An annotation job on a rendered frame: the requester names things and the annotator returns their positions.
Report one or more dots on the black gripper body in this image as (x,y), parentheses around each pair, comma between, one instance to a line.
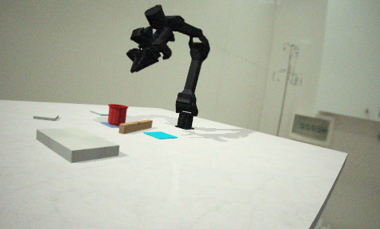
(159,45)

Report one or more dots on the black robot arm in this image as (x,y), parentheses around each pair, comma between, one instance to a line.
(165,25)

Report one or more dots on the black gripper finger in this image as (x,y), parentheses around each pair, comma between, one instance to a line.
(137,58)
(147,59)

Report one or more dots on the dark red cup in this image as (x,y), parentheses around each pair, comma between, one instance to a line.
(117,114)

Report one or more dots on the tan wooden bar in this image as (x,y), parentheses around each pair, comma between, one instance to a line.
(135,126)

